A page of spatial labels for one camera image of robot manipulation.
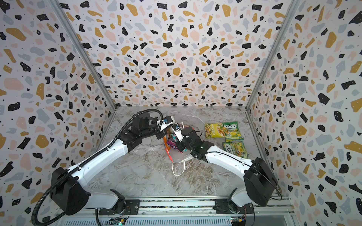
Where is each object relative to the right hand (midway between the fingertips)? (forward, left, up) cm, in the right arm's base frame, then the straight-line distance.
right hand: (174, 134), depth 80 cm
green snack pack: (+1, -40, -17) cm, 43 cm away
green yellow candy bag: (+15, -39, -18) cm, 46 cm away
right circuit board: (-38, -34, -21) cm, 55 cm away
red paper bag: (-10, -3, -8) cm, 13 cm away
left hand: (+3, +2, +9) cm, 9 cm away
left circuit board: (-39, +26, -19) cm, 51 cm away
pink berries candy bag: (0, +3, -10) cm, 10 cm away
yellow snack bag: (+16, -27, -18) cm, 35 cm away
